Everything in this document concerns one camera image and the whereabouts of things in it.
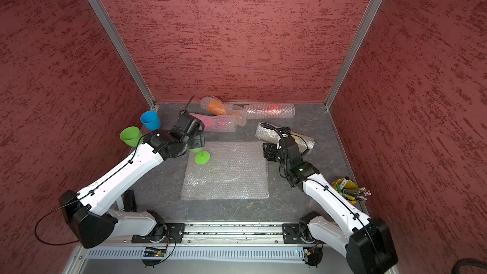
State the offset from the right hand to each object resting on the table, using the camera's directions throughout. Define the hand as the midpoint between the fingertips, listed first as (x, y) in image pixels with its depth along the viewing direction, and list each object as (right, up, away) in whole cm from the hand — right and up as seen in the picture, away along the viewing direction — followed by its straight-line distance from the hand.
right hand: (267, 149), depth 82 cm
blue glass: (-59, +13, +13) cm, 62 cm away
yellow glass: (+5, +5, +15) cm, 17 cm away
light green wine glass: (-65, +5, +8) cm, 66 cm away
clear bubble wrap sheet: (-14, -12, +8) cm, 20 cm away
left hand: (-32, +4, -5) cm, 32 cm away
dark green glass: (-31, -5, +5) cm, 32 cm away
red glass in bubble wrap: (+2, +18, +24) cm, 30 cm away
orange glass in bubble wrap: (-30, +22, +28) cm, 46 cm away
